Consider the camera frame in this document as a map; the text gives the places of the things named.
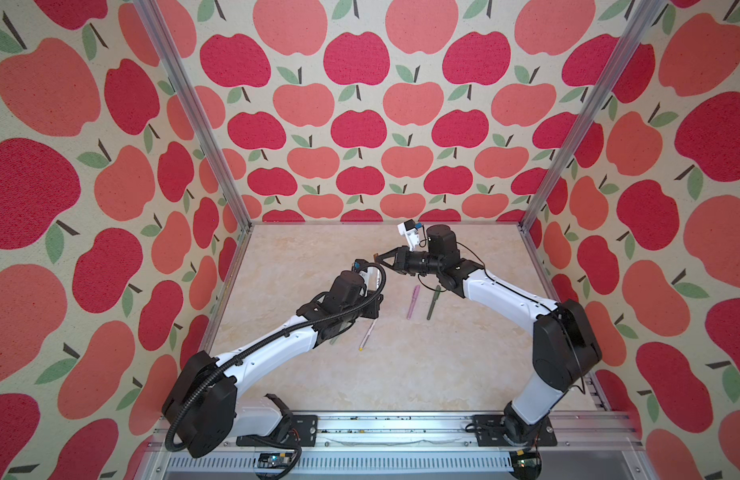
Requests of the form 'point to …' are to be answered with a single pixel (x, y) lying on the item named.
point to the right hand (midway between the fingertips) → (382, 257)
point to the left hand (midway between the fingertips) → (387, 299)
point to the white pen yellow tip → (372, 325)
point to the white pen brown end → (377, 275)
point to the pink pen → (414, 297)
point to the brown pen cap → (376, 255)
